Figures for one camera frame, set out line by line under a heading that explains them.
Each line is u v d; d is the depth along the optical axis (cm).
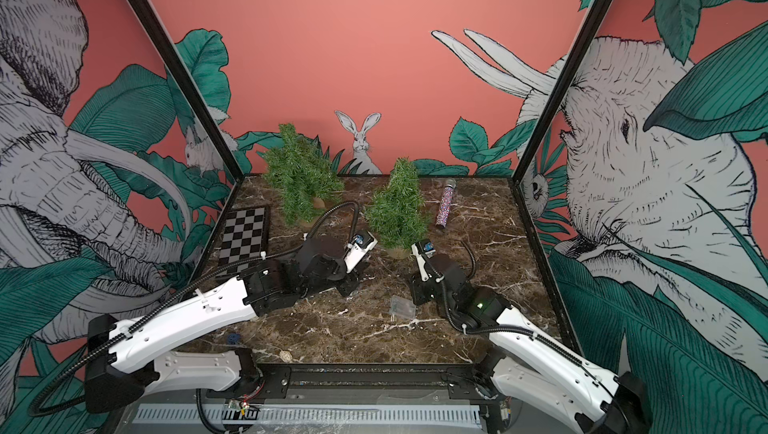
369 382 75
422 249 66
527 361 48
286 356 76
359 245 59
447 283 55
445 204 110
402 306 86
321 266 51
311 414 70
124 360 39
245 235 99
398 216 80
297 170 85
